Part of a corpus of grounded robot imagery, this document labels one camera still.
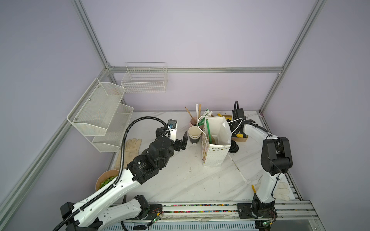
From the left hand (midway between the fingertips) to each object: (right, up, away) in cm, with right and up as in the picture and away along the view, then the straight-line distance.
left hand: (175, 130), depth 66 cm
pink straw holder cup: (+10, +5, +38) cm, 40 cm away
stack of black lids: (+37, -13, +29) cm, 49 cm away
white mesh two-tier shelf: (-43, +8, +12) cm, 45 cm away
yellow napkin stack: (+42, -5, +32) cm, 53 cm away
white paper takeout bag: (+26, -9, +33) cm, 42 cm away
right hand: (+32, +3, +32) cm, 45 cm away
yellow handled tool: (+43, -34, +14) cm, 57 cm away
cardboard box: (+42, -8, +32) cm, 53 cm away
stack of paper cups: (+10, -3, +27) cm, 29 cm away
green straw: (+19, -2, +25) cm, 31 cm away
